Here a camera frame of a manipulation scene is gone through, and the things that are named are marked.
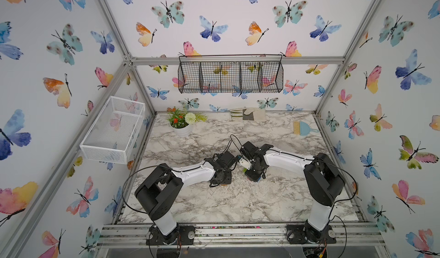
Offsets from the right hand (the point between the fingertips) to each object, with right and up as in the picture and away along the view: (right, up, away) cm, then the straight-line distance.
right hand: (253, 174), depth 89 cm
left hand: (-13, -2, 0) cm, 13 cm away
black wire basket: (-11, +55, +9) cm, 57 cm away
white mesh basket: (-70, +21, -5) cm, 73 cm away
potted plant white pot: (-40, +26, +8) cm, 48 cm away
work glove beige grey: (+1, +33, +29) cm, 44 cm away
